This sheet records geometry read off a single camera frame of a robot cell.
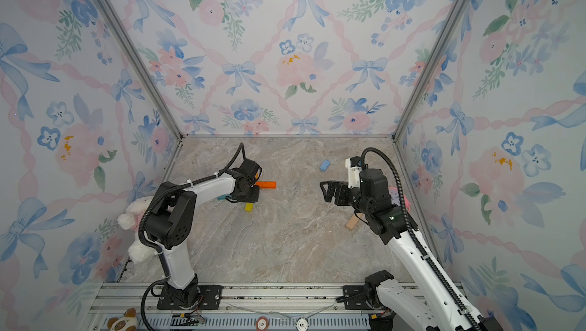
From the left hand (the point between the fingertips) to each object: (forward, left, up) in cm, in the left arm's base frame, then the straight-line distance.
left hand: (254, 196), depth 97 cm
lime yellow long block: (-5, +2, 0) cm, 5 cm away
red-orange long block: (+5, -5, +1) cm, 7 cm away
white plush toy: (-28, +29, +16) cm, 43 cm away
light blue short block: (+17, -31, -1) cm, 36 cm away
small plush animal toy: (-44, +32, +2) cm, 55 cm away
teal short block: (-16, +4, +27) cm, 31 cm away
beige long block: (-11, -40, 0) cm, 42 cm away
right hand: (-9, -30, +23) cm, 39 cm away
